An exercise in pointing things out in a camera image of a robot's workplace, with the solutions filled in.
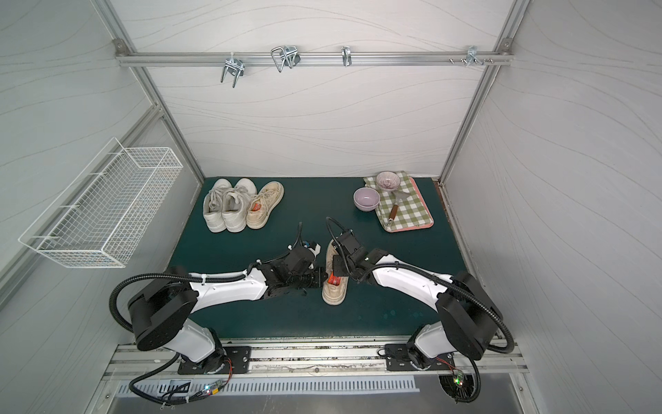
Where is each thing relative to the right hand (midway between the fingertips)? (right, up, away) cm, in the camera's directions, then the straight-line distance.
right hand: (337, 262), depth 86 cm
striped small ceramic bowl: (+23, +31, +30) cm, 49 cm away
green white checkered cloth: (+32, +17, +22) cm, 42 cm away
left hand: (-2, -5, -3) cm, 6 cm away
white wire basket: (-64, +17, -18) cm, 68 cm away
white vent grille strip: (+11, -30, -16) cm, 36 cm away
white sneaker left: (-50, +19, +15) cm, 56 cm away
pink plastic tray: (+39, +19, +24) cm, 49 cm away
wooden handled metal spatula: (+27, +24, +28) cm, 46 cm away
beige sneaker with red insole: (-1, -7, -6) cm, 9 cm away
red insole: (-1, -6, 0) cm, 6 cm away
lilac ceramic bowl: (+13, +22, +25) cm, 36 cm away
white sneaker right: (-43, +20, +18) cm, 50 cm away
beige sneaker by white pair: (-31, +20, +18) cm, 41 cm away
